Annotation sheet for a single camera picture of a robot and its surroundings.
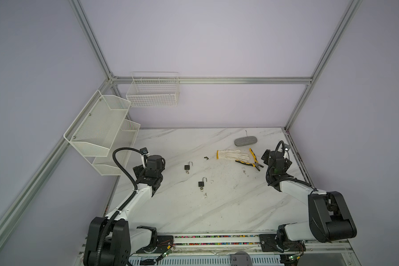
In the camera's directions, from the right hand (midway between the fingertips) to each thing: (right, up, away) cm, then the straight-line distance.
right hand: (276, 152), depth 89 cm
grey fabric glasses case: (-12, +7, +20) cm, 24 cm away
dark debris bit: (-38, -4, +15) cm, 41 cm away
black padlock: (-50, -10, +9) cm, 52 cm away
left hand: (-70, -6, -5) cm, 70 cm away
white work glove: (-22, -2, +16) cm, 27 cm away
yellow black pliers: (-8, -8, +12) cm, 16 cm away
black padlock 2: (-41, -18, +3) cm, 45 cm away
